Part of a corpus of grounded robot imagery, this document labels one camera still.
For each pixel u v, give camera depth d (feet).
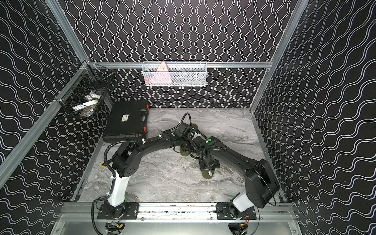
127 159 1.75
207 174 2.62
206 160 2.26
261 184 1.40
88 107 2.42
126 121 3.39
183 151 2.68
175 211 2.50
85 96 2.79
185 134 2.55
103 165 2.91
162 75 2.98
